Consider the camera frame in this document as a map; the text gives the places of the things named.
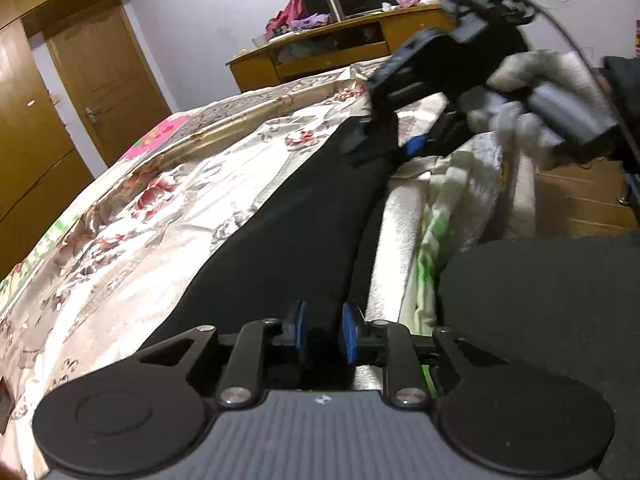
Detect black pants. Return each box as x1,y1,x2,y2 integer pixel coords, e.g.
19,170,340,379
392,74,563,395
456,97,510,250
142,112,401,346

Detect black cable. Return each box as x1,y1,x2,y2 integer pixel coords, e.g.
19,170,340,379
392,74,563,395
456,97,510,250
500,0,640,161

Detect floral satin quilt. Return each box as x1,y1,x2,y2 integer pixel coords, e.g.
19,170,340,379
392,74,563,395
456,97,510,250
0,62,453,441

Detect person's right hand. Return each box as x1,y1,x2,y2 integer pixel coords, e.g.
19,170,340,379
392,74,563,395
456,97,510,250
467,49,601,171

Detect wooden desk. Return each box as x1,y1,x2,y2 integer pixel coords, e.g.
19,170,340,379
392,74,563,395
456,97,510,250
226,2,458,93

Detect purple cloth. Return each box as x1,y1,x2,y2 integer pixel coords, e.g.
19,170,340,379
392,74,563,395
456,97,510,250
290,12,331,31

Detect wooden door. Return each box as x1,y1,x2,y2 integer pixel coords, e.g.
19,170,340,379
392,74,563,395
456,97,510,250
42,2,173,167

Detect wooden wardrobe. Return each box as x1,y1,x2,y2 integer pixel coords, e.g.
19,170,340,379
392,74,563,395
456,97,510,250
0,0,146,281

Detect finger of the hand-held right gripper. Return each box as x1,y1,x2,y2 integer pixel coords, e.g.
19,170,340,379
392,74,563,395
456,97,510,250
344,104,402,168
395,109,476,166

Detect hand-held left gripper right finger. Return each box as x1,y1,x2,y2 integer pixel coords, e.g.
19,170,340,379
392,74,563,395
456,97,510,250
339,300,493,410

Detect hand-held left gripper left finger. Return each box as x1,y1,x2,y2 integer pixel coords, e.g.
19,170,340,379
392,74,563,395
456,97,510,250
131,300,308,408

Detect pink cartoon bed sheet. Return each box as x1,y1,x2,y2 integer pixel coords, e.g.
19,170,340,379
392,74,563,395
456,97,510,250
0,112,538,396

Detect person's dark trouser leg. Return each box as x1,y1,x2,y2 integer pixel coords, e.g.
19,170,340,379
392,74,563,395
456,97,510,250
436,236,640,480

